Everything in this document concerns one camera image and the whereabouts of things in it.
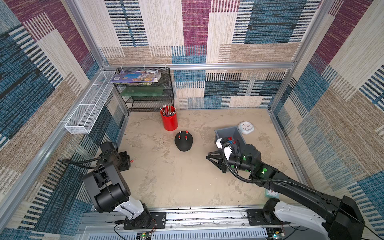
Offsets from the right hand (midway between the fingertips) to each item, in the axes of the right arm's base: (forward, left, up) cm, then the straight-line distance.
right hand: (209, 157), depth 72 cm
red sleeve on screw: (+18, +12, -9) cm, 23 cm away
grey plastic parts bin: (+25, -18, -15) cm, 34 cm away
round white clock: (+32, -29, -18) cm, 47 cm away
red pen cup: (+34, +23, -9) cm, 42 cm away
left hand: (+10, +47, -18) cm, 51 cm away
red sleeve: (+22, +12, -10) cm, 27 cm away
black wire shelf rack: (+55, +45, -10) cm, 72 cm away
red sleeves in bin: (+25, -17, -23) cm, 38 cm away
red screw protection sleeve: (+18, +16, -9) cm, 26 cm away
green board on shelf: (+42, +39, +7) cm, 58 cm away
